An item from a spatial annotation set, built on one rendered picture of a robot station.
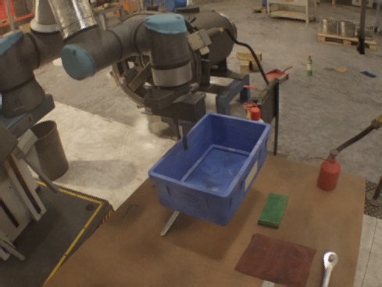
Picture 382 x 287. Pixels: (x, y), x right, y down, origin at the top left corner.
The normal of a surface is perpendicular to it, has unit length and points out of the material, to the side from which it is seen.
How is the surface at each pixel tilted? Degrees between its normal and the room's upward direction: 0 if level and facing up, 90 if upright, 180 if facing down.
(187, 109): 90
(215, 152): 0
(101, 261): 0
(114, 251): 0
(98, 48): 72
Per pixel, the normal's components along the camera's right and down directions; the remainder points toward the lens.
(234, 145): -0.50, 0.53
